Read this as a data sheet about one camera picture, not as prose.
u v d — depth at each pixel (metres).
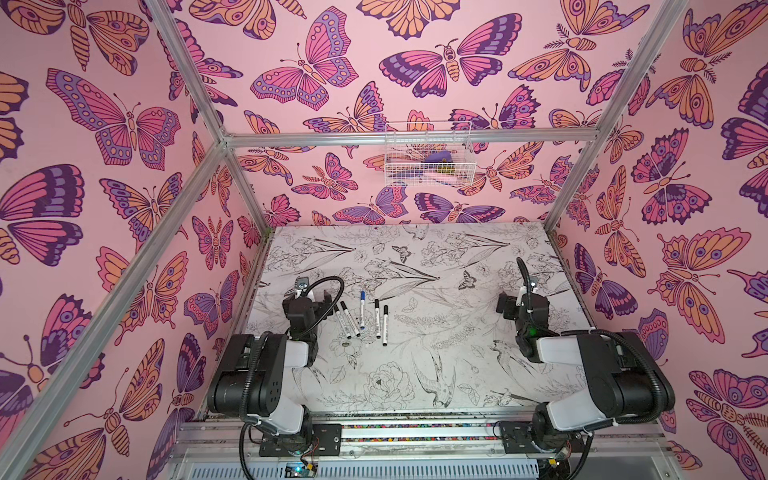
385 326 0.92
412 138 0.95
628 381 0.45
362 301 0.99
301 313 0.72
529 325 0.72
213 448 0.75
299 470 0.72
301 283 0.80
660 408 0.43
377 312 0.97
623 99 0.83
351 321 0.95
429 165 0.93
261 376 0.45
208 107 0.85
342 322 0.94
